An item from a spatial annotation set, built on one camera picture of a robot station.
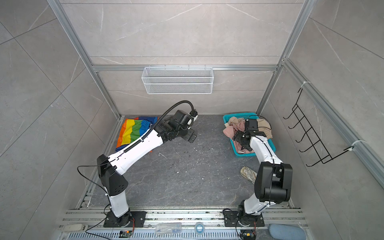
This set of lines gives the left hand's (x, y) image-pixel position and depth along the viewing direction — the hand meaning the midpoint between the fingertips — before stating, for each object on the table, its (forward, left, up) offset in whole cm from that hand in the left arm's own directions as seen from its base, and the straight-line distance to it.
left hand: (189, 125), depth 80 cm
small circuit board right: (-49, -27, -26) cm, 61 cm away
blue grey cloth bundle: (-48, -44, -21) cm, 68 cm away
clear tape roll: (-44, -4, -26) cm, 51 cm away
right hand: (0, -31, -14) cm, 34 cm away
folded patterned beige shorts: (-20, -34, -22) cm, 45 cm away
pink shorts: (+7, -27, -14) cm, 31 cm away
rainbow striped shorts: (+17, +42, -23) cm, 51 cm away
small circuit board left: (-45, +32, -27) cm, 62 cm away
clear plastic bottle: (-44, +11, -24) cm, 51 cm away
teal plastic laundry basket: (+29, -45, -24) cm, 59 cm away
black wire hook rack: (-14, -56, +7) cm, 58 cm away
